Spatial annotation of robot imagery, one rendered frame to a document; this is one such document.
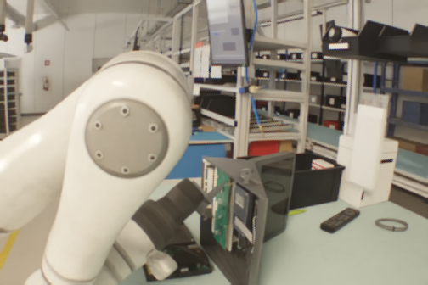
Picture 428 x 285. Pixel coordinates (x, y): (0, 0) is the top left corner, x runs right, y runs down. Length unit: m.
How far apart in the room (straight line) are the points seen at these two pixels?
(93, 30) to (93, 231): 11.61
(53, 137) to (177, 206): 0.25
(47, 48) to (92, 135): 11.76
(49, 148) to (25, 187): 0.05
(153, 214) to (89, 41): 11.40
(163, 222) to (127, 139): 0.27
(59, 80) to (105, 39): 2.27
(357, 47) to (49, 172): 0.71
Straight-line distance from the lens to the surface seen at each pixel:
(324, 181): 0.98
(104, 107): 0.20
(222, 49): 1.90
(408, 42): 0.80
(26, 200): 0.32
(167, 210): 0.47
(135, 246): 0.45
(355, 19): 1.21
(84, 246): 0.29
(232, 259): 0.66
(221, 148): 2.25
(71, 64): 11.77
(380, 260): 0.75
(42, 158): 0.31
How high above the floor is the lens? 1.37
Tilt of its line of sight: 12 degrees down
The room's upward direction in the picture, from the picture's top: 2 degrees clockwise
